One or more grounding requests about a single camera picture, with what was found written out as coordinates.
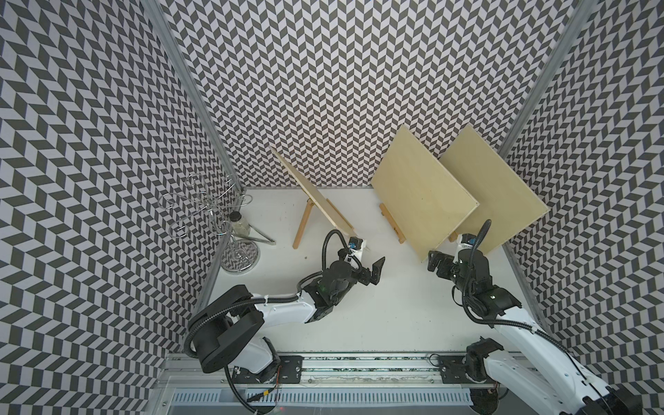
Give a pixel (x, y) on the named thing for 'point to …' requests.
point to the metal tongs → (271, 241)
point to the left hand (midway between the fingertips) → (371, 254)
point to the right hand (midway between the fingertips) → (442, 260)
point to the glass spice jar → (239, 226)
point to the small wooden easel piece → (306, 217)
